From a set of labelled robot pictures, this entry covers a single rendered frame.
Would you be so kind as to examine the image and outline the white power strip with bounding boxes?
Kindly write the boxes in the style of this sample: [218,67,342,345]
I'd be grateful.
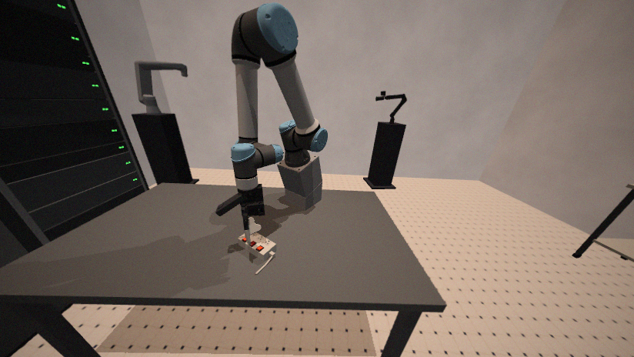
[238,232,276,273]

